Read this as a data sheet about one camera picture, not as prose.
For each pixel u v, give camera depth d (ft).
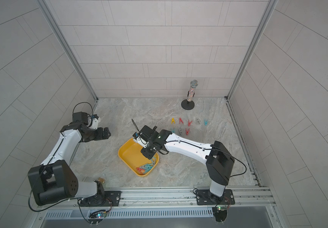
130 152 2.83
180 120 3.35
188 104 3.65
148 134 1.95
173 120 3.34
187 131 3.16
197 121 3.33
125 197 2.37
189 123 3.33
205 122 3.32
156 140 1.86
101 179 2.50
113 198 2.32
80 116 2.14
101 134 2.41
